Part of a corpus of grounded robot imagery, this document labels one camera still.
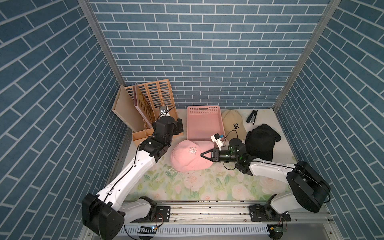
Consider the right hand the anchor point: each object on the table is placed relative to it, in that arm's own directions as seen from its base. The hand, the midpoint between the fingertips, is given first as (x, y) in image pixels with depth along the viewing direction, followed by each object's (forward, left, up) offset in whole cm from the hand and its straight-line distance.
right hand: (203, 156), depth 76 cm
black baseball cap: (+18, -35, -10) cm, 41 cm away
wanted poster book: (+27, +39, +8) cm, 48 cm away
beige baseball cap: (+30, -20, -11) cm, 37 cm away
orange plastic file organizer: (+47, +37, 0) cm, 60 cm away
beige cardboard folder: (+30, +54, +2) cm, 62 cm away
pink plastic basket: (+39, +2, -17) cm, 42 cm away
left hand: (+14, +15, +12) cm, 24 cm away
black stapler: (+45, -35, -16) cm, 59 cm away
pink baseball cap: (-1, +9, +1) cm, 9 cm away
